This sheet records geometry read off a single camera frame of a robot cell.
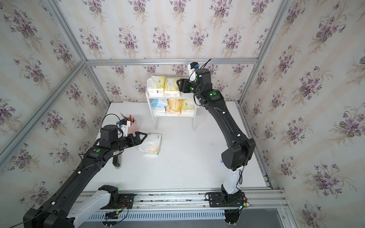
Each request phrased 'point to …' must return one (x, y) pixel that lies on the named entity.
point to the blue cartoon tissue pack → (158, 105)
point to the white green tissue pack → (151, 144)
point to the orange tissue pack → (173, 106)
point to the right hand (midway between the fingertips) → (183, 81)
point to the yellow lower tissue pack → (185, 105)
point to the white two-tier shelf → (183, 96)
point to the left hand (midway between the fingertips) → (143, 137)
